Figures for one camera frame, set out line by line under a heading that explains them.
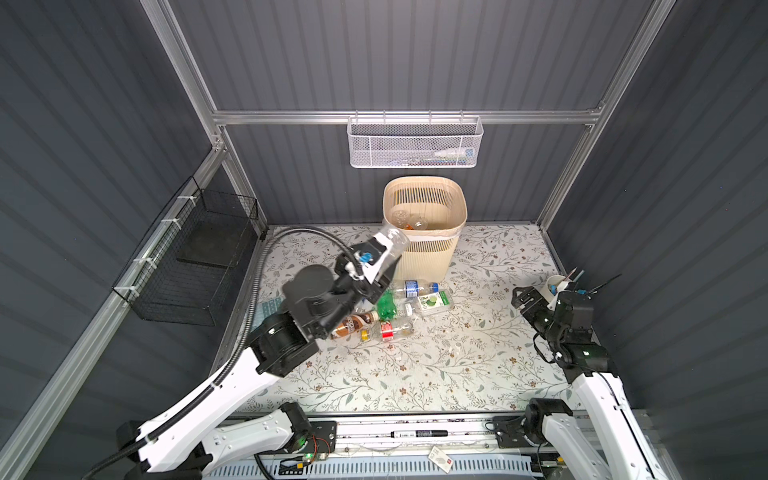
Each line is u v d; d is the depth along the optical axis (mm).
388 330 866
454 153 898
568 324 569
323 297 390
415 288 963
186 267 733
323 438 724
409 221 987
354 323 891
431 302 937
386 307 912
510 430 738
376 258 434
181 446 372
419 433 738
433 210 1039
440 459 695
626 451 423
